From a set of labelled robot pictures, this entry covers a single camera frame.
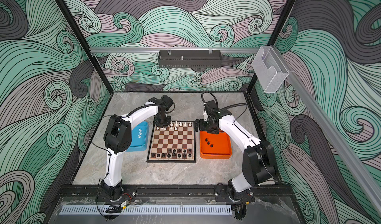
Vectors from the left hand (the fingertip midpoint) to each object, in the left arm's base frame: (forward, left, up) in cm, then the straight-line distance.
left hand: (166, 125), depth 94 cm
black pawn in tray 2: (-9, -27, -4) cm, 29 cm away
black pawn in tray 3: (-11, -29, -4) cm, 32 cm away
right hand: (-6, -22, +6) cm, 24 cm away
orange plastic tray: (-12, -31, -4) cm, 33 cm away
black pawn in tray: (-8, -26, -4) cm, 27 cm away
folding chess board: (-10, -5, -3) cm, 11 cm away
